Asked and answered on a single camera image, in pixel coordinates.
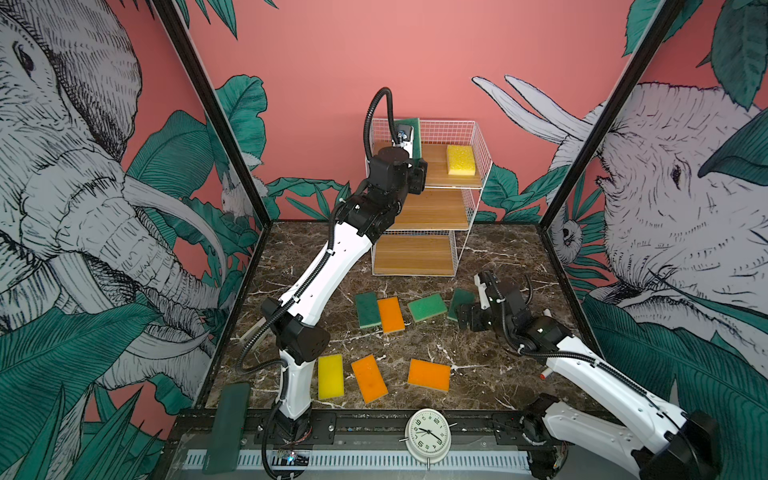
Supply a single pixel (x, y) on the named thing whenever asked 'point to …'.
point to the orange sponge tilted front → (369, 378)
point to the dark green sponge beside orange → (368, 309)
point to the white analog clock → (428, 435)
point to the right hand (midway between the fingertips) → (465, 303)
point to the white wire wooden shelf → (432, 229)
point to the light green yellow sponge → (427, 308)
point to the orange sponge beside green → (391, 316)
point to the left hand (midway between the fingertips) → (410, 150)
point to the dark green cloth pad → (224, 445)
